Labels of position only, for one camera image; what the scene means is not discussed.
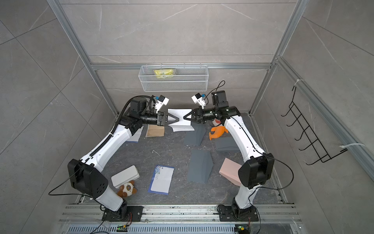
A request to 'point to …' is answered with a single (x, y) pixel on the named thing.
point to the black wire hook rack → (308, 134)
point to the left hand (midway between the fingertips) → (178, 119)
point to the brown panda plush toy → (127, 189)
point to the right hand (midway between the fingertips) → (186, 119)
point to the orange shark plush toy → (219, 131)
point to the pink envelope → (230, 169)
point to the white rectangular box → (129, 174)
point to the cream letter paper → (154, 130)
